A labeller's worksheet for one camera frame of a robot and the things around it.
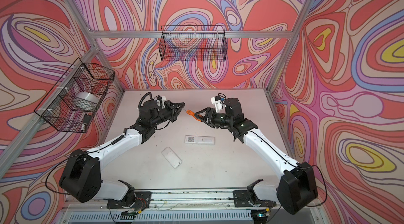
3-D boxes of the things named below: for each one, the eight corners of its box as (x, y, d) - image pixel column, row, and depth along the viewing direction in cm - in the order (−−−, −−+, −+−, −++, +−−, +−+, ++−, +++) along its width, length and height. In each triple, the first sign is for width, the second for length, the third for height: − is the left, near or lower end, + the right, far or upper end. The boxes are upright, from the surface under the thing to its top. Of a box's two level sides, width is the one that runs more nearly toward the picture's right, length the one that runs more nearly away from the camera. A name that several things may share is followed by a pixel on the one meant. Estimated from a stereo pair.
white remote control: (184, 144, 93) (184, 142, 92) (185, 137, 97) (184, 135, 95) (214, 144, 93) (215, 142, 92) (214, 137, 97) (214, 135, 95)
